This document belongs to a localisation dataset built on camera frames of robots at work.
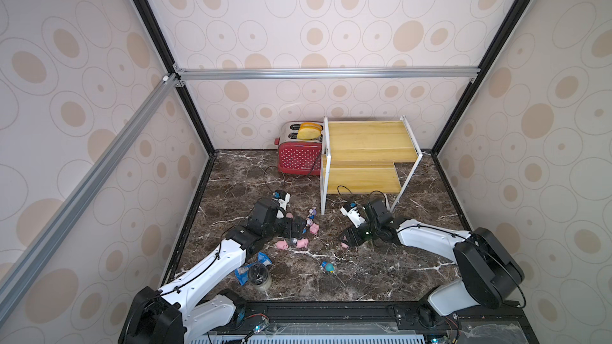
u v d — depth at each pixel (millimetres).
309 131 989
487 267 442
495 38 827
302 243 873
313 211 967
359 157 725
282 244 873
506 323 727
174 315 389
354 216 808
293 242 875
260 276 720
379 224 698
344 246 855
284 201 740
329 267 829
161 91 817
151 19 765
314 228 915
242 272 806
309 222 927
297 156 1023
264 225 615
